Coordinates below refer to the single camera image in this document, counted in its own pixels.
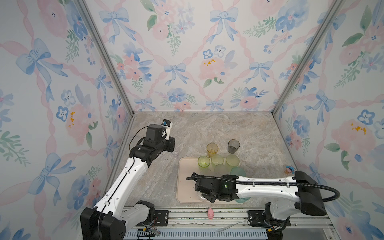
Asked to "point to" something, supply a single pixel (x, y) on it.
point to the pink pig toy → (210, 213)
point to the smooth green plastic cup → (203, 161)
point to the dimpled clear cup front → (221, 169)
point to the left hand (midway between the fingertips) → (173, 137)
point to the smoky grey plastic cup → (233, 145)
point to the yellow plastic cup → (212, 149)
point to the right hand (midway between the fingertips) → (205, 186)
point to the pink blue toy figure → (289, 170)
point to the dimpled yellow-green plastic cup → (232, 160)
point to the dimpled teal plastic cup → (241, 200)
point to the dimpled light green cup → (217, 159)
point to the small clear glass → (201, 198)
